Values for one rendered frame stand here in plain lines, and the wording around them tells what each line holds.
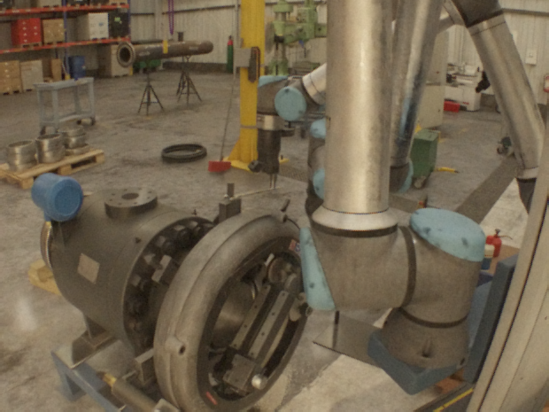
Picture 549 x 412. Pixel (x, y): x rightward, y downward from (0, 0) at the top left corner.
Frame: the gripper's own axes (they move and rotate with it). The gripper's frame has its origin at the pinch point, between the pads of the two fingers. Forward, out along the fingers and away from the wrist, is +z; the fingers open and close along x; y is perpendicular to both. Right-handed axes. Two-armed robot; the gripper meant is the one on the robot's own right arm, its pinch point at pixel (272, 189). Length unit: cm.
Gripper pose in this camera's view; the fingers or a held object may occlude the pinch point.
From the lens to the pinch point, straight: 142.9
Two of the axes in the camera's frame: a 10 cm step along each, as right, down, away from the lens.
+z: -0.6, 9.5, 3.0
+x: 6.7, 2.6, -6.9
